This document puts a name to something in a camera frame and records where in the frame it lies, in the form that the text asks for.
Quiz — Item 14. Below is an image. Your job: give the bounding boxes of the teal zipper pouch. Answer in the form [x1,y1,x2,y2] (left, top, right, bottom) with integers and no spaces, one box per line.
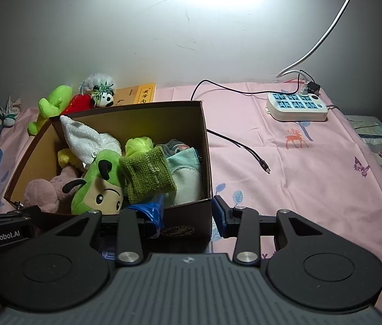
[165,147,203,206]

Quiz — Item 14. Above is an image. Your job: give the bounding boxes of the black plug adapter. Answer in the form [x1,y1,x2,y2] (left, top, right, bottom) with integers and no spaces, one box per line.
[304,80,322,96]

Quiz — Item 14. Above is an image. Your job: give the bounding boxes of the white power cable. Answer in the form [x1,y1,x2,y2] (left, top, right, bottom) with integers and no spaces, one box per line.
[276,0,361,78]

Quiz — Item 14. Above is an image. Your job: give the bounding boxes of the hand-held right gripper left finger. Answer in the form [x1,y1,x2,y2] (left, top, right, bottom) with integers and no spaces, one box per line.
[38,194,165,265]

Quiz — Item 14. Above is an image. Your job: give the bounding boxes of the white plush toy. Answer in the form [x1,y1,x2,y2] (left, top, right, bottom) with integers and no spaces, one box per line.
[60,115,123,170]

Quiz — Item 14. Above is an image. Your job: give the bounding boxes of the checked folded blanket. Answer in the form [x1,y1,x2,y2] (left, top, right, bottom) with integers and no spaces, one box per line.
[345,115,382,190]

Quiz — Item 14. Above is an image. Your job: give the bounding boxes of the bright green plush toy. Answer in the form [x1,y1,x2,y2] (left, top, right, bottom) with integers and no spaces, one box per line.
[28,84,74,136]

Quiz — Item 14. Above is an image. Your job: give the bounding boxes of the yellow-green plush toy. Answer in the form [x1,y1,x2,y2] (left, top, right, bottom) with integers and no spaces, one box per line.
[124,136,154,158]

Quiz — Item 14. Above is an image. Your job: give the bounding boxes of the yellow book box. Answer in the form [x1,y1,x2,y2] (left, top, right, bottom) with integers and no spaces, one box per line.
[115,83,158,106]

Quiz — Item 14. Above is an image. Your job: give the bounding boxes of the pink printed bedsheet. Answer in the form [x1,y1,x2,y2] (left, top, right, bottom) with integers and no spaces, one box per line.
[0,81,382,312]

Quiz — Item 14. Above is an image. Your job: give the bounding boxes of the dark brown cardboard box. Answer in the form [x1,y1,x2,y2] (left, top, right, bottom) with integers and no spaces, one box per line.
[3,100,213,241]

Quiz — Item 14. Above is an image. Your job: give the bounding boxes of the green pea plush toy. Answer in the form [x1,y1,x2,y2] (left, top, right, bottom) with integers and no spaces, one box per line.
[62,149,125,215]

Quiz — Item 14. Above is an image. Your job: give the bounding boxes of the small panda plush toy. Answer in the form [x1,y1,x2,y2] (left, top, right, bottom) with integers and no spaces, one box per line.
[79,73,116,108]

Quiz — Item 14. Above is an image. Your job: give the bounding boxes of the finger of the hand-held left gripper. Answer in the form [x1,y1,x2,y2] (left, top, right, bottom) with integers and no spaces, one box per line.
[6,206,76,231]

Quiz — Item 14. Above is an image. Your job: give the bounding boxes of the white power strip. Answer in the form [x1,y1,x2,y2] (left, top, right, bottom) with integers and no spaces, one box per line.
[267,91,328,122]

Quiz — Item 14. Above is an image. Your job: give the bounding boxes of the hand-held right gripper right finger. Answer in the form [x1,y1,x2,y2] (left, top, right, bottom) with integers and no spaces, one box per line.
[212,195,338,265]

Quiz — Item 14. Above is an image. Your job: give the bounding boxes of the mauve paw plush toy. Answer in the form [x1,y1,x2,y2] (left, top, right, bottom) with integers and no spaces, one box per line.
[23,166,83,215]

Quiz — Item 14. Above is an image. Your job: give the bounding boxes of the black charging cable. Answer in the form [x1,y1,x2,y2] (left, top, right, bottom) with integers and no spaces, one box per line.
[191,79,308,175]

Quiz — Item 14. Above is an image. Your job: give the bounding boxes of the red plush toy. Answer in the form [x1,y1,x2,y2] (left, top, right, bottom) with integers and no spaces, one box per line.
[60,94,95,116]

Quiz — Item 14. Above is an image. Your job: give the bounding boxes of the green towel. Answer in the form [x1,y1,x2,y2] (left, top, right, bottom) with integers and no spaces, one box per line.
[119,145,177,204]

